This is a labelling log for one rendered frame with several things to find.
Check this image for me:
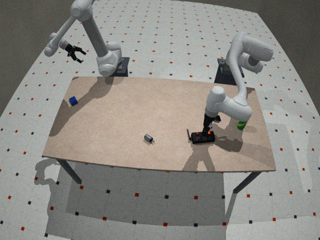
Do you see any green drink can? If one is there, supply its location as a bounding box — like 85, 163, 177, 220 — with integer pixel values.
237, 121, 248, 130

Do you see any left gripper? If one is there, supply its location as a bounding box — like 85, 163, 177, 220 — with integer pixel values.
202, 113, 216, 135

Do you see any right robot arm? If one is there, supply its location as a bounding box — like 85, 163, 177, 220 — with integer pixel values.
44, 0, 125, 77

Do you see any small blue block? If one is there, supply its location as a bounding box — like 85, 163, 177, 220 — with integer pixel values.
69, 96, 78, 106

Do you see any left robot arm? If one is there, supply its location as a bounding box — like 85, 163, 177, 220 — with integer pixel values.
205, 31, 274, 123

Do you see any black power strip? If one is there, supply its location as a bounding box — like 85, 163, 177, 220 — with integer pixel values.
187, 129, 215, 144

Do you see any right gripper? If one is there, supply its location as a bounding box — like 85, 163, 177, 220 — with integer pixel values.
65, 44, 87, 63

